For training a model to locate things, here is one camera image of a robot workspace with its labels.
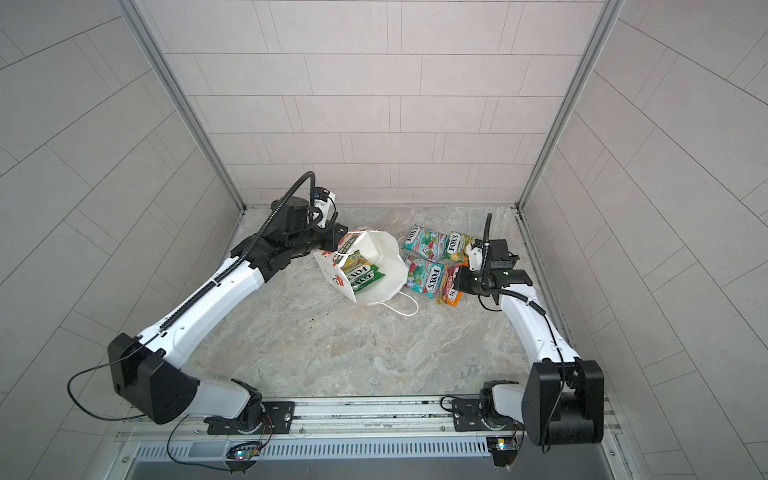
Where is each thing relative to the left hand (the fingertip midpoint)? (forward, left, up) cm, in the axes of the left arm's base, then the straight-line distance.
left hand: (353, 224), depth 75 cm
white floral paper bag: (+8, -6, -25) cm, 27 cm away
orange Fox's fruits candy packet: (-10, -25, -18) cm, 33 cm away
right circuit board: (-45, -36, -27) cm, 64 cm away
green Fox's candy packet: (-2, 0, -20) cm, 20 cm away
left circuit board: (-45, +22, -23) cm, 55 cm away
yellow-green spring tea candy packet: (+11, -32, -25) cm, 42 cm away
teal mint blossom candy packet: (+14, -22, -26) cm, 37 cm away
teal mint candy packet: (0, -20, -25) cm, 32 cm away
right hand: (-6, -27, -17) cm, 32 cm away
